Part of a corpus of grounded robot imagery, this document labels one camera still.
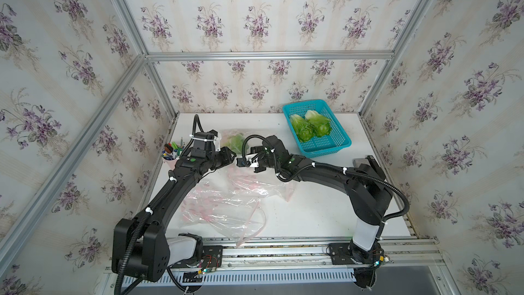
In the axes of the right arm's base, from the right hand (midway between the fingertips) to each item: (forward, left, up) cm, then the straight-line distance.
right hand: (248, 151), depth 84 cm
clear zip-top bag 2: (-16, +6, -12) cm, 21 cm away
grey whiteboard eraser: (+3, -57, -15) cm, 59 cm away
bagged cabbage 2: (+23, -35, -9) cm, 43 cm away
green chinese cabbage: (+19, -26, -7) cm, 33 cm away
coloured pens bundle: (+2, +34, -4) cm, 35 cm away
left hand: (-2, +5, 0) cm, 6 cm away
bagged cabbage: (+10, +6, -7) cm, 14 cm away
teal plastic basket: (+17, -44, -14) cm, 50 cm away
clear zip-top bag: (-10, -1, -13) cm, 16 cm away
